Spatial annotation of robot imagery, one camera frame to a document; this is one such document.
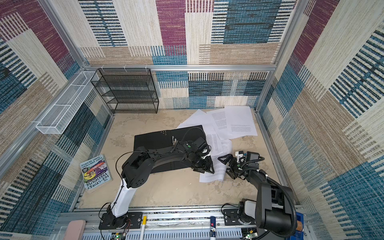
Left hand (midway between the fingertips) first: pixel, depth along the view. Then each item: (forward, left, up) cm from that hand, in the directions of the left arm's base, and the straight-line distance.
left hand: (209, 171), depth 86 cm
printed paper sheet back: (+42, -10, -3) cm, 44 cm away
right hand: (+3, -7, +2) cm, 8 cm away
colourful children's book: (+1, +65, -1) cm, 65 cm away
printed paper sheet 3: (+42, -28, -5) cm, 51 cm away
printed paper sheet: (+18, -7, -2) cm, 19 cm away
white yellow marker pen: (-22, +33, -2) cm, 40 cm away
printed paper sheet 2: (+1, -6, +2) cm, 6 cm away
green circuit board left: (-29, +44, -4) cm, 53 cm away
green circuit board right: (-29, -17, -3) cm, 34 cm away
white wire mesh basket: (+14, +73, +30) cm, 81 cm away
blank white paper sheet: (+43, +5, -3) cm, 44 cm away
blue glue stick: (-27, +1, -1) cm, 27 cm away
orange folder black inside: (+25, +26, -4) cm, 37 cm away
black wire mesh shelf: (+56, +56, +15) cm, 80 cm away
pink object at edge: (-26, +64, -1) cm, 69 cm away
